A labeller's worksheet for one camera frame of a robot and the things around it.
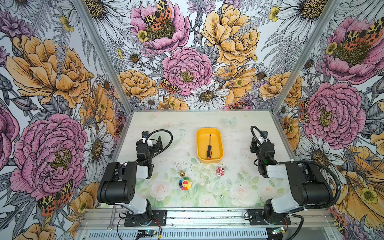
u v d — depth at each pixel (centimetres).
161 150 76
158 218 73
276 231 72
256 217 74
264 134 79
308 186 46
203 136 106
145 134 78
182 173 87
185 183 84
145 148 72
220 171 85
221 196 81
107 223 71
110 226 72
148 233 70
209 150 98
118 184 46
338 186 42
